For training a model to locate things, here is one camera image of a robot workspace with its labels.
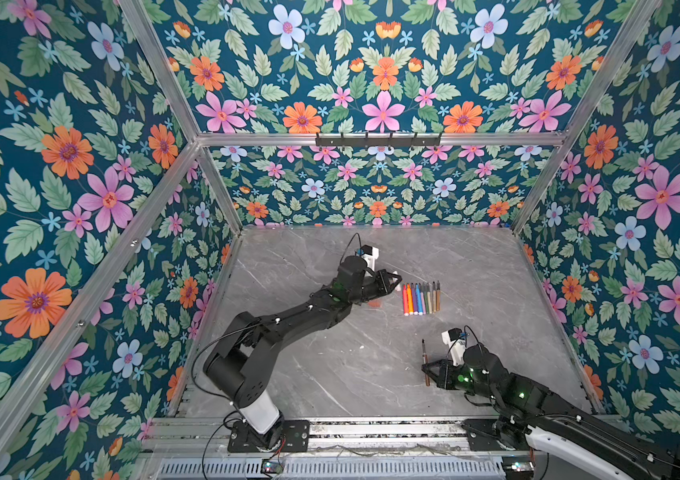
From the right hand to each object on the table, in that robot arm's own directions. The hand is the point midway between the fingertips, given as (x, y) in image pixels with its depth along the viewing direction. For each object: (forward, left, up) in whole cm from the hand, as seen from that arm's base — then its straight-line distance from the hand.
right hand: (420, 370), depth 77 cm
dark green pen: (+25, -6, -7) cm, 27 cm away
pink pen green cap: (+24, -5, -6) cm, 25 cm away
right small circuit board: (-20, -22, -9) cm, 31 cm away
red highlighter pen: (+25, +1, -6) cm, 26 cm away
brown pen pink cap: (+2, -1, 0) cm, 3 cm away
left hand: (+21, +3, +15) cm, 26 cm away
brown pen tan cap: (+26, -9, -7) cm, 29 cm away
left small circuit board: (-20, +37, -8) cm, 43 cm away
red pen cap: (+25, +11, -7) cm, 28 cm away
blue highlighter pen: (+26, -3, -6) cm, 27 cm away
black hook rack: (+61, +10, +31) cm, 69 cm away
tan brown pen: (+27, -10, -7) cm, 29 cm away
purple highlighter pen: (+26, -1, -6) cm, 27 cm away
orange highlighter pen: (+25, -1, -7) cm, 26 cm away
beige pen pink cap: (+26, -7, -6) cm, 27 cm away
